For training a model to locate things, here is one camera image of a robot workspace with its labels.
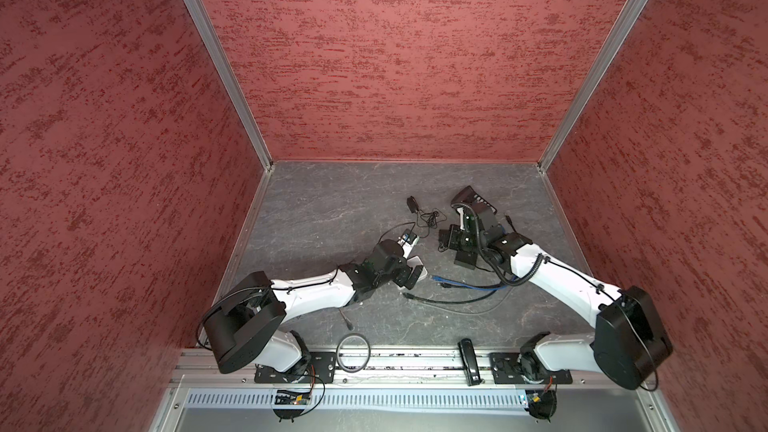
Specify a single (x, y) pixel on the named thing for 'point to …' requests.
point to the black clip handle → (469, 361)
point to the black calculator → (469, 197)
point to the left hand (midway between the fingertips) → (408, 262)
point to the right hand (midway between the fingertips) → (441, 241)
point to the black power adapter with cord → (428, 218)
